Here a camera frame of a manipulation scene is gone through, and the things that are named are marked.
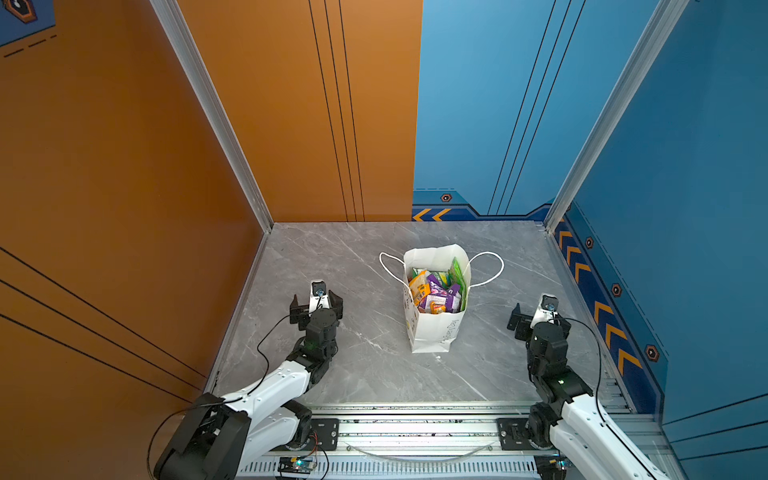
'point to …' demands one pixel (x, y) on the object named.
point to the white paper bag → (434, 333)
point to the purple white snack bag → (437, 292)
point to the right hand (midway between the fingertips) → (532, 309)
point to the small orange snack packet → (419, 286)
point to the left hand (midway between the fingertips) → (313, 293)
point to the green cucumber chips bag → (457, 277)
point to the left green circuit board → (295, 465)
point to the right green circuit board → (551, 466)
